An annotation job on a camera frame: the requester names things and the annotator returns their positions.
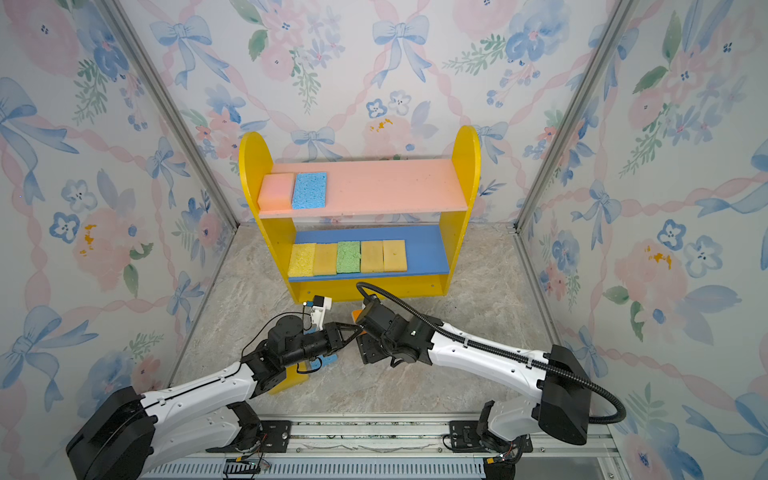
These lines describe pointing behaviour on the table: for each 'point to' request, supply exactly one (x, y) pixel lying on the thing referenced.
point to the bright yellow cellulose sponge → (301, 263)
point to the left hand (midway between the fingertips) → (363, 330)
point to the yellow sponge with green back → (325, 259)
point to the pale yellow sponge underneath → (372, 257)
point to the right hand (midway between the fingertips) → (368, 342)
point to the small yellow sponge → (394, 253)
